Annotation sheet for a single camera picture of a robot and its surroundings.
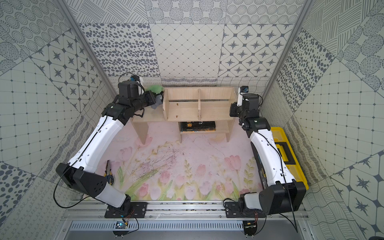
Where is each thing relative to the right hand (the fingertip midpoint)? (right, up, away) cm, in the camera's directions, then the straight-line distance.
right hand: (234, 106), depth 77 cm
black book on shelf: (-19, -11, +13) cm, 26 cm away
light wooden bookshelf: (-24, +2, +10) cm, 26 cm away
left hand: (-42, +7, -3) cm, 43 cm away
